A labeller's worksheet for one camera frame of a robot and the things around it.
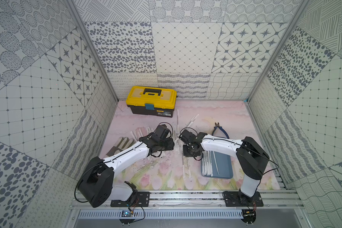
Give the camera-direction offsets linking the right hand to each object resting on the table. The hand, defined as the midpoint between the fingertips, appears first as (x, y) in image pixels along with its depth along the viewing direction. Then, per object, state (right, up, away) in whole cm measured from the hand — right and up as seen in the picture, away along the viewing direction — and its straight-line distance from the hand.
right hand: (188, 155), depth 88 cm
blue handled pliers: (+22, +16, +16) cm, 31 cm away
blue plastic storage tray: (+16, -5, -2) cm, 17 cm away
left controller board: (-33, -25, -17) cm, 45 cm away
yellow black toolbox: (-21, +35, +10) cm, 42 cm away
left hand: (-10, +9, -4) cm, 14 cm away
